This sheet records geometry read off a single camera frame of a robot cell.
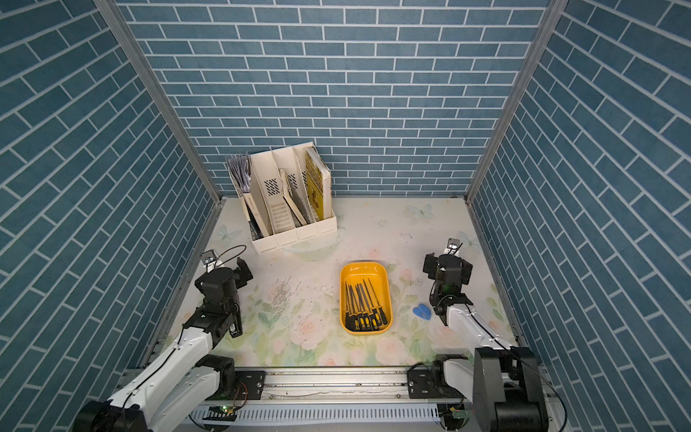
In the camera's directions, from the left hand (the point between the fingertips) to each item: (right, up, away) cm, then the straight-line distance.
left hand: (233, 263), depth 83 cm
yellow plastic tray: (+38, -5, +12) cm, 40 cm away
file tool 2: (+40, -17, +2) cm, 44 cm away
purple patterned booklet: (-1, +30, +7) cm, 31 cm away
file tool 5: (+40, -14, +6) cm, 42 cm away
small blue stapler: (+60, -16, +2) cm, 62 cm away
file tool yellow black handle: (+36, -18, +3) cm, 40 cm away
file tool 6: (+46, -16, +4) cm, 49 cm away
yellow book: (+24, +26, +14) cm, 38 cm away
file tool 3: (+42, -17, +3) cm, 45 cm away
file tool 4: (+43, -18, +3) cm, 47 cm away
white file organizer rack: (+13, +23, +11) cm, 29 cm away
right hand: (+69, +1, +5) cm, 70 cm away
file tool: (+38, -18, +2) cm, 42 cm away
